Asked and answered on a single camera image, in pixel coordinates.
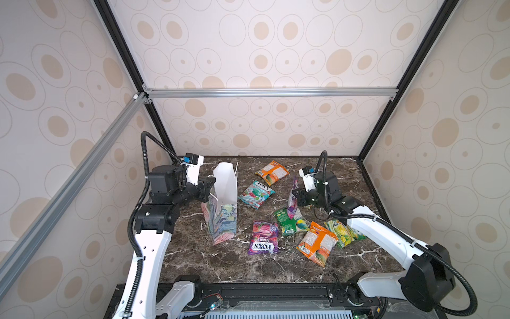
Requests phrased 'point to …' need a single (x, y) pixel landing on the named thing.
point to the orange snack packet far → (273, 172)
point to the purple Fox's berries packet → (293, 201)
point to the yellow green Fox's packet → (344, 234)
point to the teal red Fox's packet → (256, 195)
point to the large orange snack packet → (317, 244)
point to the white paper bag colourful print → (220, 211)
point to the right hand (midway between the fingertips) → (293, 190)
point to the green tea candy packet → (288, 226)
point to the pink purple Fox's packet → (264, 238)
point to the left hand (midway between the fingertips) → (218, 177)
